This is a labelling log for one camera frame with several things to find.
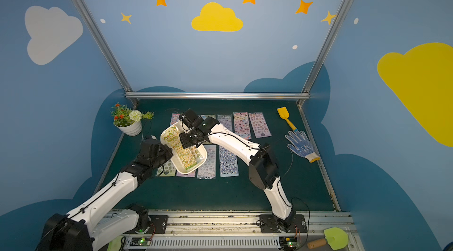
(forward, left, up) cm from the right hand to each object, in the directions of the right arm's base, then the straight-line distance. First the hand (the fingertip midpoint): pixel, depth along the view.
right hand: (186, 140), depth 83 cm
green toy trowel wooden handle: (-36, -57, -14) cm, 69 cm away
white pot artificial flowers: (+13, +36, -4) cm, 39 cm away
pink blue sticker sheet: (+24, -27, -18) cm, 41 cm away
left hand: (-2, +5, -4) cm, 7 cm away
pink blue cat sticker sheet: (+27, +17, -17) cm, 36 cm away
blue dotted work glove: (+9, -63, -17) cm, 66 cm away
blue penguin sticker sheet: (-2, -20, -17) cm, 27 cm away
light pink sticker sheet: (-10, -2, -16) cm, 19 cm away
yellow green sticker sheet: (-6, -2, -6) cm, 9 cm away
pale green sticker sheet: (-9, +10, -16) cm, 21 cm away
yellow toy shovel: (+34, -55, -17) cm, 67 cm away
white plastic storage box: (-6, +5, -8) cm, 11 cm away
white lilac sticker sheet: (-7, -10, -17) cm, 21 cm away
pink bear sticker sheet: (+24, -39, -18) cm, 49 cm away
